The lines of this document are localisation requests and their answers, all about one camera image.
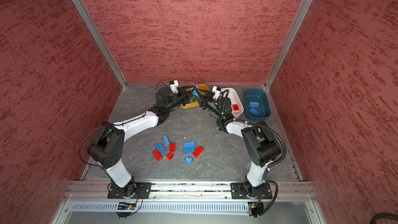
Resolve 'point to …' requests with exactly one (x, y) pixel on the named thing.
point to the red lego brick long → (157, 155)
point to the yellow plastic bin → (200, 86)
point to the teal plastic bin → (264, 108)
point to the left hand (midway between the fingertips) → (197, 90)
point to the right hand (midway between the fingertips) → (192, 93)
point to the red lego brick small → (170, 156)
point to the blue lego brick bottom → (160, 148)
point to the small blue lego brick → (188, 160)
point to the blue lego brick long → (253, 110)
